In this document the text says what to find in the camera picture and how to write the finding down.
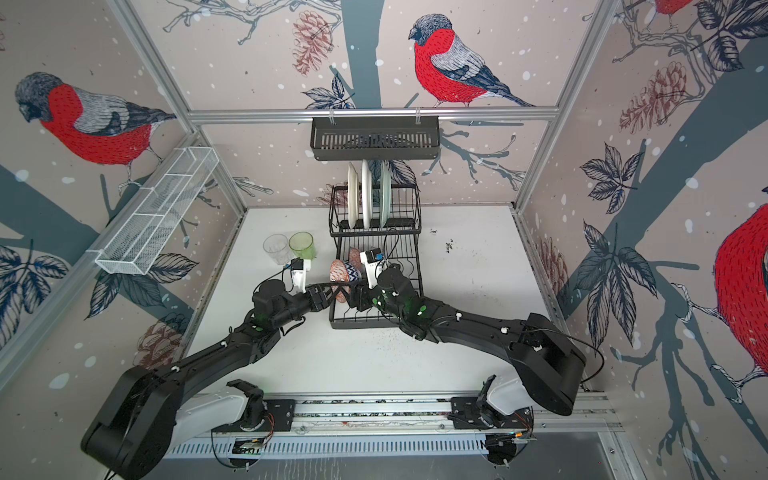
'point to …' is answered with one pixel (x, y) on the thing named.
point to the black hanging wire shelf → (375, 137)
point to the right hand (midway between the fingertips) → (345, 285)
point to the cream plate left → (353, 195)
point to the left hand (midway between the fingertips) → (337, 287)
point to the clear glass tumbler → (277, 246)
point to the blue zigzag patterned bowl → (354, 275)
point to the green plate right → (385, 193)
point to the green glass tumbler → (302, 243)
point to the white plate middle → (367, 194)
